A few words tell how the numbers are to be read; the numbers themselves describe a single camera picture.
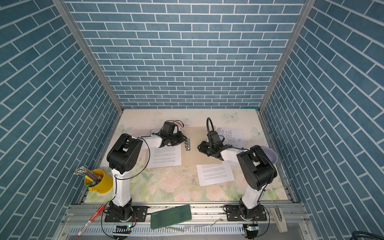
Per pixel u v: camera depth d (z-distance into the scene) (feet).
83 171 2.33
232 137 3.45
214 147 2.48
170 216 2.37
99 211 2.42
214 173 2.87
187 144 3.25
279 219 2.32
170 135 2.77
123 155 1.78
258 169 1.58
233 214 2.41
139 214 2.42
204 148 2.82
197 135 3.35
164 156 3.15
